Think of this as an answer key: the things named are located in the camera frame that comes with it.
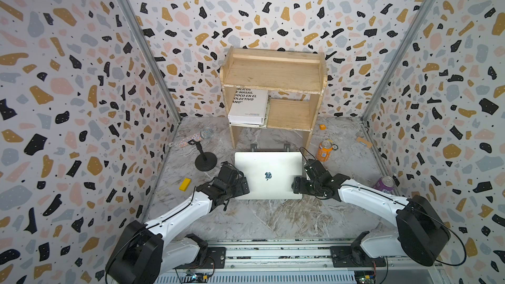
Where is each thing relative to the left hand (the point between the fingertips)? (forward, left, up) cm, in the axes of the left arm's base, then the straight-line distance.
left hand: (242, 185), depth 86 cm
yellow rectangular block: (+4, +28, -6) cm, 28 cm away
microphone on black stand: (+17, +20, -5) cm, 26 cm away
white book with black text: (+30, -3, +19) cm, 36 cm away
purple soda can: (-2, -61, +4) cm, 61 cm away
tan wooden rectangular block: (+32, -70, -11) cm, 77 cm away
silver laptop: (+4, -12, +2) cm, 13 cm away
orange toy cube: (+40, -45, -6) cm, 60 cm away
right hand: (0, -25, -1) cm, 25 cm away
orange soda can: (+17, -39, +3) cm, 43 cm away
